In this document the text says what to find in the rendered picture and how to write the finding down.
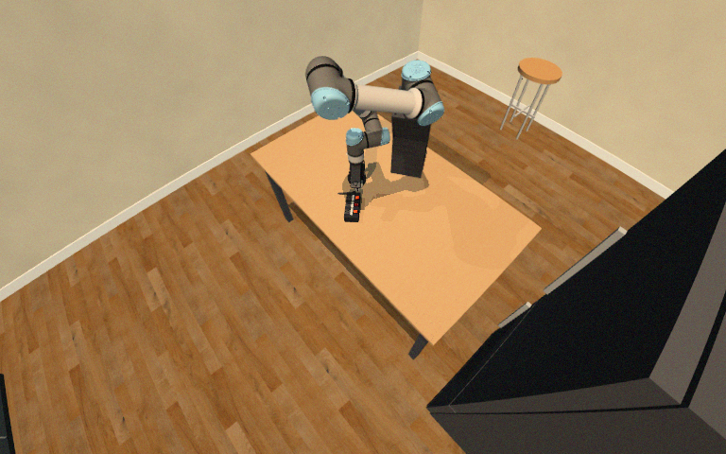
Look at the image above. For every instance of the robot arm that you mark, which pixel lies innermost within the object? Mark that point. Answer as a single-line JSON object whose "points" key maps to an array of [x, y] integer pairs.
{"points": [[333, 96]]}

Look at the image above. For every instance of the black power strip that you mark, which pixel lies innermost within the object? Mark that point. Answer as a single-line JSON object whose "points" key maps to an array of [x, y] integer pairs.
{"points": [[351, 213]]}

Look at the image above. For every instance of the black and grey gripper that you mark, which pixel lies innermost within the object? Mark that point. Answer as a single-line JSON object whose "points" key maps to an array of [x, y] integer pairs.
{"points": [[363, 177]]}

